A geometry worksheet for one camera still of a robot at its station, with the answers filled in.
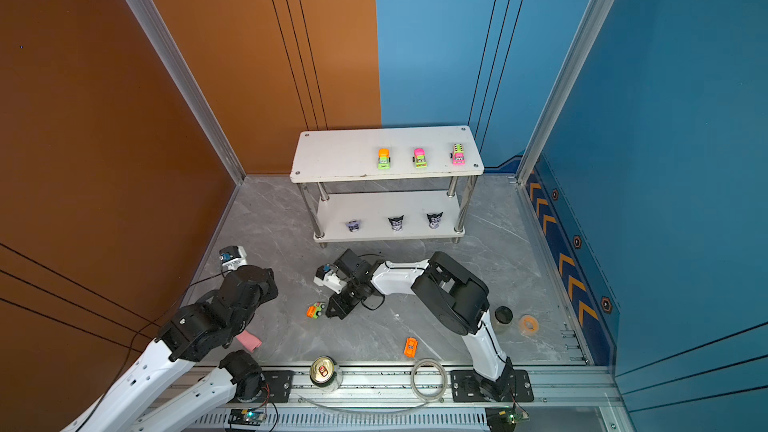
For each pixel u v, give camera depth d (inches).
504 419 27.4
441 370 29.7
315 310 32.6
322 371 26.3
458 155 29.2
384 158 29.1
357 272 28.6
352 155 31.0
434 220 36.7
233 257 24.3
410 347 30.5
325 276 31.6
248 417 27.9
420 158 29.1
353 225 37.0
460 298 20.5
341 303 30.4
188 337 18.4
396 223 36.6
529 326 32.7
